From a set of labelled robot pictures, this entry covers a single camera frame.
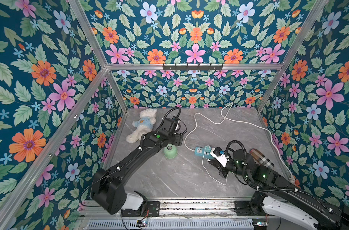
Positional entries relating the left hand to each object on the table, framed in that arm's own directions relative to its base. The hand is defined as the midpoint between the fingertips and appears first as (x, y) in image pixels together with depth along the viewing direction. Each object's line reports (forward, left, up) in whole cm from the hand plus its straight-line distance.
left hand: (179, 135), depth 82 cm
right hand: (-16, -16, +1) cm, 23 cm away
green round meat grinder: (-6, +6, -9) cm, 12 cm away
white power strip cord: (+26, -39, -18) cm, 51 cm away
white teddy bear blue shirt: (+17, +24, -10) cm, 31 cm away
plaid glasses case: (-12, -51, -16) cm, 54 cm away
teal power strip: (-3, -13, -17) cm, 21 cm away
